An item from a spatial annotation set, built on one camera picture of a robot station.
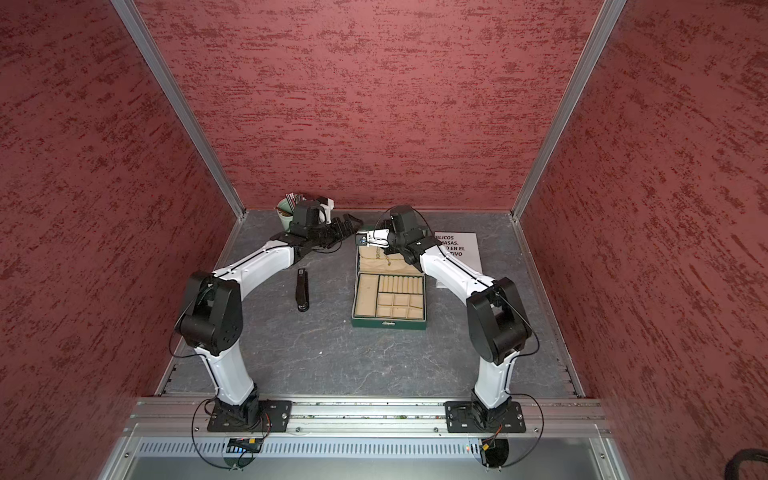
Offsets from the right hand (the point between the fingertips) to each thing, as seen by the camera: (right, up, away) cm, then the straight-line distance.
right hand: (384, 227), depth 91 cm
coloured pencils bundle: (-33, +10, +12) cm, 37 cm away
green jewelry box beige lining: (+2, -21, +1) cm, 21 cm away
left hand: (-9, -1, 0) cm, 10 cm away
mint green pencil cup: (-34, +4, +9) cm, 36 cm away
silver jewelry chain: (+1, -12, +4) cm, 12 cm away
